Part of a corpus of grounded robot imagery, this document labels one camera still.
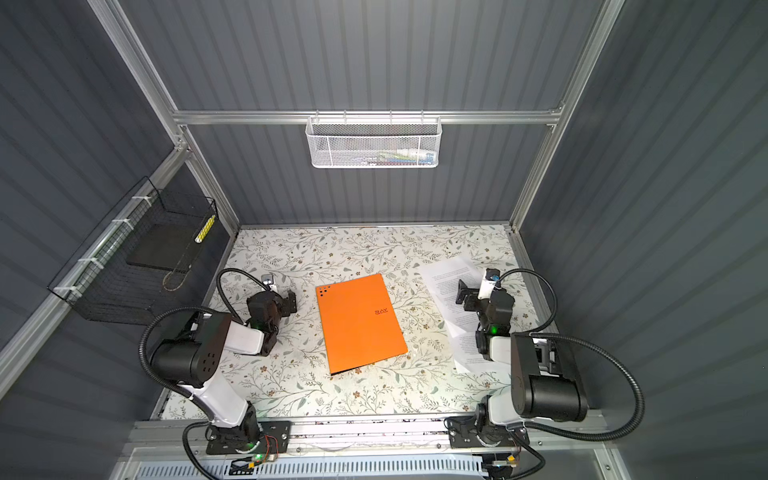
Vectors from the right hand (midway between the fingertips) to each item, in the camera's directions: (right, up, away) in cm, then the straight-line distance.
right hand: (480, 283), depth 91 cm
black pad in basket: (-86, +11, -13) cm, 88 cm away
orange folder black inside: (-38, -13, +3) cm, 40 cm away
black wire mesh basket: (-92, +6, -18) cm, 94 cm away
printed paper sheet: (-9, 0, +15) cm, 17 cm away
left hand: (-66, -4, +6) cm, 66 cm away
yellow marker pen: (-79, +14, -10) cm, 81 cm away
